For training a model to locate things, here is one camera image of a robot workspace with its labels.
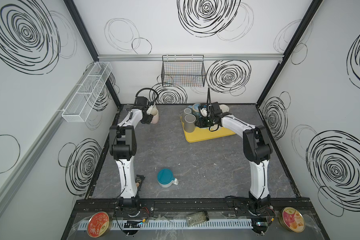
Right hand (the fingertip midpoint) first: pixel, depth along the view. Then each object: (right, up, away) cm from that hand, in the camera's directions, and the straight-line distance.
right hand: (194, 123), depth 99 cm
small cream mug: (+22, +11, +9) cm, 26 cm away
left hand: (-33, +4, +5) cm, 34 cm away
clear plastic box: (-2, -43, -31) cm, 53 cm away
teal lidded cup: (-17, -28, -22) cm, 39 cm away
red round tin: (-46, -45, -32) cm, 72 cm away
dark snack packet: (-32, -31, -16) cm, 47 cm away
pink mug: (-27, +3, +4) cm, 28 cm away
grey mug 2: (-5, +8, +4) cm, 10 cm away
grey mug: (-4, 0, -2) cm, 4 cm away
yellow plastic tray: (+5, -8, +4) cm, 10 cm away
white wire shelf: (-59, +9, -26) cm, 65 cm away
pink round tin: (+42, -43, -31) cm, 68 cm away
